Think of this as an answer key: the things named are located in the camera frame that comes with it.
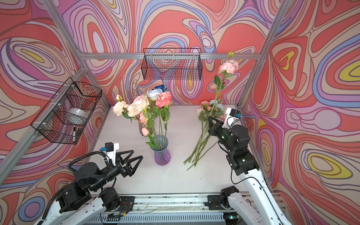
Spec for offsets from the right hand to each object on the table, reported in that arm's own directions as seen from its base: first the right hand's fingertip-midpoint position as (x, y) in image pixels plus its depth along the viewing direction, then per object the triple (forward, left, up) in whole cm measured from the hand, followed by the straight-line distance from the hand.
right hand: (208, 120), depth 67 cm
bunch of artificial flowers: (+37, -7, -31) cm, 49 cm away
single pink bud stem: (-2, +31, -5) cm, 31 cm away
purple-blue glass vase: (-3, +26, -32) cm, 41 cm away
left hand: (-14, +32, -5) cm, 36 cm away
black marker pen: (0, +69, -8) cm, 70 cm away
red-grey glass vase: (-1, +33, -4) cm, 34 cm away
